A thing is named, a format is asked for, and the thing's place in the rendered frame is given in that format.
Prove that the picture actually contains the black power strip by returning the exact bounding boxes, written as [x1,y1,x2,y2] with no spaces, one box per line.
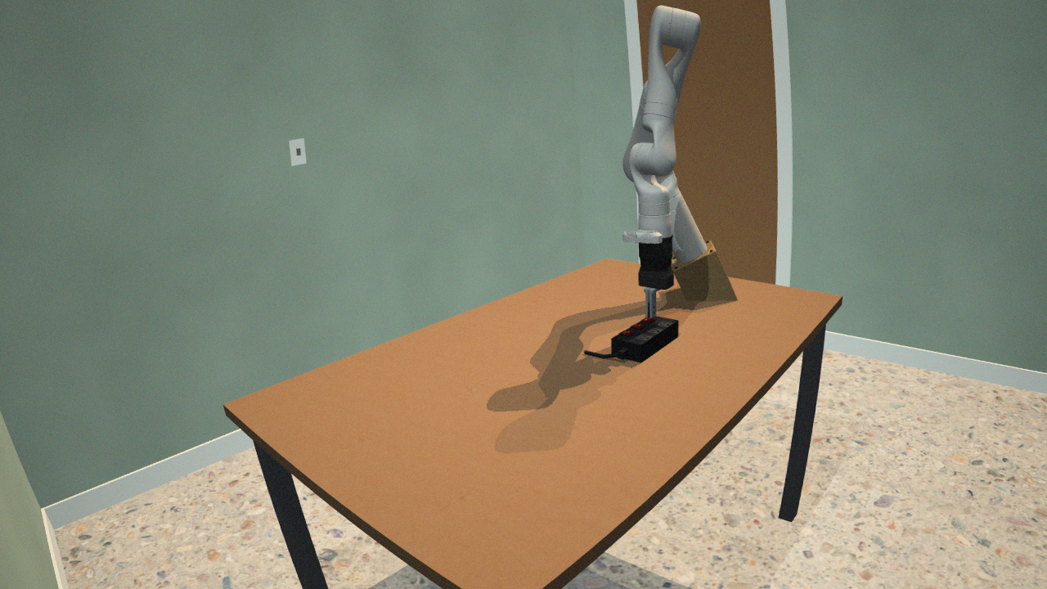
[584,316,680,362]

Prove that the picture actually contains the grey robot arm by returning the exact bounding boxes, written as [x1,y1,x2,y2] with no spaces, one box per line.
[622,6,708,263]

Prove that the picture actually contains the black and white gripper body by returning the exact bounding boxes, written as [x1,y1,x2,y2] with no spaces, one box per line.
[622,214,674,290]

